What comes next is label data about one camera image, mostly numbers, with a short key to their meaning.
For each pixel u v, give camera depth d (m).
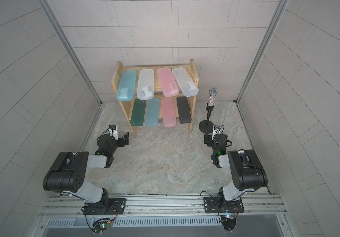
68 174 0.44
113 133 0.79
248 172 0.45
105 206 0.65
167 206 0.73
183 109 0.83
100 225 0.66
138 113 0.83
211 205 0.71
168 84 0.67
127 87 0.65
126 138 0.84
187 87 0.66
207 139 0.87
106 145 0.70
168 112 0.84
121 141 0.82
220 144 0.70
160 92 0.65
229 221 0.68
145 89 0.64
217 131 0.78
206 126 0.99
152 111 0.85
